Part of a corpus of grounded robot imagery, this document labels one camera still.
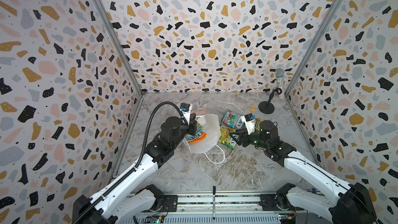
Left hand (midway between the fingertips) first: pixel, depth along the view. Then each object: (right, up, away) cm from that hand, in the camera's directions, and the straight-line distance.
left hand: (194, 112), depth 71 cm
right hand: (+18, -9, +6) cm, 21 cm away
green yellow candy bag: (+27, -4, -6) cm, 28 cm away
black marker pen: (+9, -44, +4) cm, 45 cm away
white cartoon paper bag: (+7, -10, +25) cm, 28 cm away
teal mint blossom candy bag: (+23, -6, +31) cm, 39 cm away
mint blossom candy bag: (+1, -11, +20) cm, 22 cm away
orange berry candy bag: (+3, -14, +19) cm, 24 cm away
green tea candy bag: (+17, -17, +23) cm, 33 cm away
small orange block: (+39, +1, +42) cm, 57 cm away
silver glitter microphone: (+47, +21, +17) cm, 54 cm away
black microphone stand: (+49, +2, +42) cm, 65 cm away
